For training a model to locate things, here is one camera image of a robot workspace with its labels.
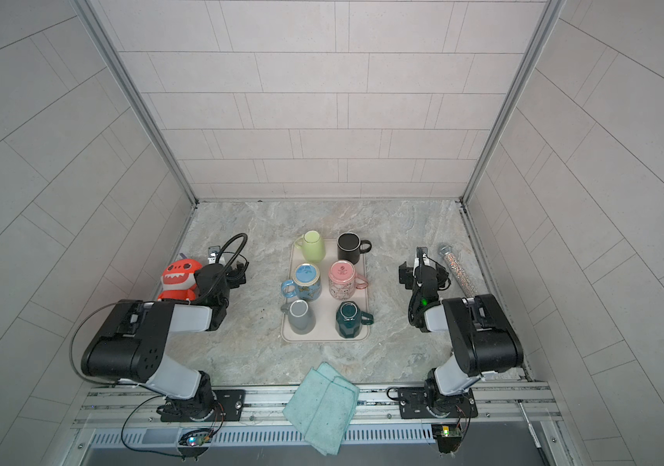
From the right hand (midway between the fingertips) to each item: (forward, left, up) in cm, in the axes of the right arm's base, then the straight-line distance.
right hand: (421, 259), depth 94 cm
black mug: (+2, +24, +6) cm, 25 cm away
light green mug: (+4, +35, +6) cm, 36 cm away
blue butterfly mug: (-10, +37, +7) cm, 39 cm away
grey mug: (-19, +38, +6) cm, 43 cm away
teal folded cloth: (-39, +33, -3) cm, 51 cm away
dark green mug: (-21, +25, +6) cm, 33 cm away
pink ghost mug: (-10, +26, +7) cm, 29 cm away
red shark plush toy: (-7, +75, +6) cm, 75 cm away
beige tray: (-11, +31, -3) cm, 33 cm away
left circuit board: (-44, +61, 0) cm, 75 cm away
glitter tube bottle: (-5, -11, -1) cm, 12 cm away
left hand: (+3, +63, +2) cm, 63 cm away
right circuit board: (-47, +3, -6) cm, 47 cm away
